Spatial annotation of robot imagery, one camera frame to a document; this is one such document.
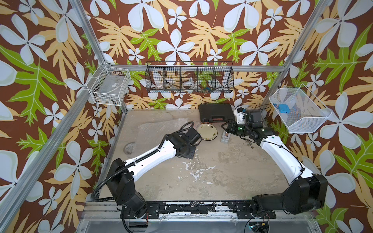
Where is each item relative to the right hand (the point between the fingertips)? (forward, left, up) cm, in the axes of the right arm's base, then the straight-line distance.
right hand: (223, 125), depth 81 cm
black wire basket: (+36, +22, +9) cm, 43 cm away
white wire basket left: (+23, +69, +12) cm, 73 cm away
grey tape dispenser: (+6, -6, -21) cm, 23 cm away
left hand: (-11, +19, -8) cm, 24 cm away
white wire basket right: (+3, -44, +7) cm, 45 cm away
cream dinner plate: (+11, +6, -21) cm, 24 cm away
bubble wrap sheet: (+6, +41, -13) cm, 44 cm away
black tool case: (+32, -4, -22) cm, 39 cm away
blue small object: (+10, -37, +4) cm, 38 cm away
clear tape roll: (-2, +60, -23) cm, 64 cm away
